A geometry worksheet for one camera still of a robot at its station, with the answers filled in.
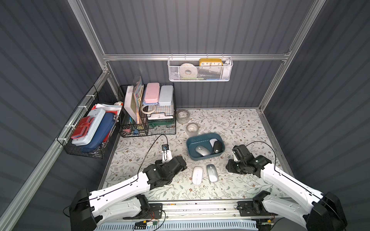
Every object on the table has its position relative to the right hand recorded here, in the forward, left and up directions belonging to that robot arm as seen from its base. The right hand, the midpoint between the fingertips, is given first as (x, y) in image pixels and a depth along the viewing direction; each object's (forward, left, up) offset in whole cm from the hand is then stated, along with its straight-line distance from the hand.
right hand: (232, 170), depth 82 cm
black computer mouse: (+17, +6, -2) cm, 18 cm away
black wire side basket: (+26, +78, +30) cm, 87 cm away
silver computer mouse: (+15, +16, -5) cm, 22 cm away
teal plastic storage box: (+24, +15, -4) cm, 28 cm away
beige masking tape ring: (+36, +53, +14) cm, 65 cm away
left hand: (+2, +33, +9) cm, 34 cm away
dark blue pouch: (+14, +65, +28) cm, 72 cm away
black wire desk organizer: (+29, +43, +9) cm, 53 cm away
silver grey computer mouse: (0, +11, -4) cm, 12 cm away
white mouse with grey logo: (+22, +9, -4) cm, 24 cm away
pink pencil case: (+46, +50, +20) cm, 71 cm away
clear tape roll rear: (+46, +31, -5) cm, 56 cm away
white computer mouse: (-2, +20, -2) cm, 20 cm away
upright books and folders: (+36, +60, +22) cm, 74 cm away
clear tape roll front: (+33, +23, -6) cm, 41 cm away
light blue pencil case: (+46, +41, +17) cm, 64 cm away
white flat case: (+16, +69, +30) cm, 77 cm away
